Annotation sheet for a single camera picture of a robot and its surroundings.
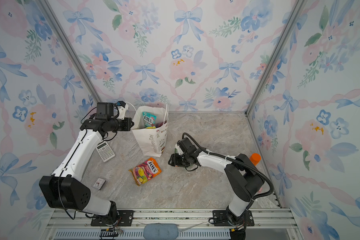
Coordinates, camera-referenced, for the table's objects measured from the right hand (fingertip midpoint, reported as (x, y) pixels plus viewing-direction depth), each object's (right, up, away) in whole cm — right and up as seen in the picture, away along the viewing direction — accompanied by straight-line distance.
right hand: (171, 162), depth 88 cm
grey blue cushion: (-4, -27, -19) cm, 34 cm away
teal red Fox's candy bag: (-13, +25, -2) cm, 28 cm away
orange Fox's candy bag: (-15, -5, -2) cm, 16 cm away
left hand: (-20, +24, -7) cm, 32 cm away
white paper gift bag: (-11, +20, -8) cm, 24 cm away
